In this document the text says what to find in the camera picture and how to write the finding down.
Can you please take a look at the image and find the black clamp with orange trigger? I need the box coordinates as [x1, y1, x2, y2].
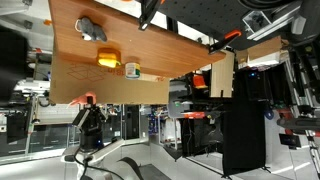
[137, 0, 165, 32]

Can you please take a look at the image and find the black fabric screen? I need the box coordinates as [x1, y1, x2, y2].
[221, 66, 268, 178]

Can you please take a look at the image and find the red flat bar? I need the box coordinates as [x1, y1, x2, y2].
[181, 111, 207, 120]

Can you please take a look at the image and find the white grey equipment box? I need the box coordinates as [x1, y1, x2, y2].
[242, 0, 303, 42]

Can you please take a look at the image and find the white labelled tin can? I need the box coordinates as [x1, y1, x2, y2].
[124, 61, 142, 80]

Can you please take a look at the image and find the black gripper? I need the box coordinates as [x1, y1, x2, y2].
[71, 96, 109, 136]

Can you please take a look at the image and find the large flat cardboard sheet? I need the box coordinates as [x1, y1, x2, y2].
[48, 52, 171, 106]

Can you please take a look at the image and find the brown cardboard box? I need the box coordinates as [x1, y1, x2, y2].
[235, 35, 284, 69]

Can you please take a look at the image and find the black clamp with orange handle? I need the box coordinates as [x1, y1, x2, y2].
[208, 29, 243, 56]

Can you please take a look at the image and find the grey mouse plush toy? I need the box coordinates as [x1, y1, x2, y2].
[74, 16, 109, 43]

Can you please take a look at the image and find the light wooden panel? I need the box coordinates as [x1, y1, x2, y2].
[209, 49, 236, 99]

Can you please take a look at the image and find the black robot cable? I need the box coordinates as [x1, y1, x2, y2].
[73, 145, 125, 180]

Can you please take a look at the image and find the yellow orange plastic cup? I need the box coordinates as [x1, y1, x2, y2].
[96, 47, 122, 69]

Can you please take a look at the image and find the orange red small object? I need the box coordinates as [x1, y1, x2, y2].
[192, 74, 209, 90]

